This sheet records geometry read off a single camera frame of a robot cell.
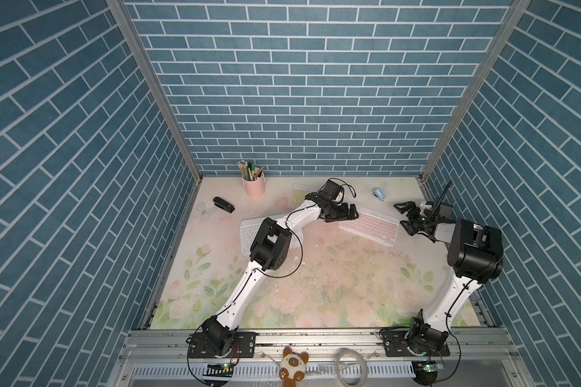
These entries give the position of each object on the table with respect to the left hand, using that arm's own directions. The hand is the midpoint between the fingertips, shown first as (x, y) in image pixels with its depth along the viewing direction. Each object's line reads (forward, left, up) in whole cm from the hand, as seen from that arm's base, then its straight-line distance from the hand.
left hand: (355, 218), depth 100 cm
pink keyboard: (-3, -11, -4) cm, 12 cm away
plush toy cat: (-51, +25, -1) cm, 57 cm away
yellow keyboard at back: (+18, +24, -4) cm, 31 cm away
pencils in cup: (+19, +46, +9) cm, 51 cm away
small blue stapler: (+15, -13, -1) cm, 20 cm away
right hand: (+3, -19, +1) cm, 20 cm away
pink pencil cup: (+16, +44, +1) cm, 47 cm away
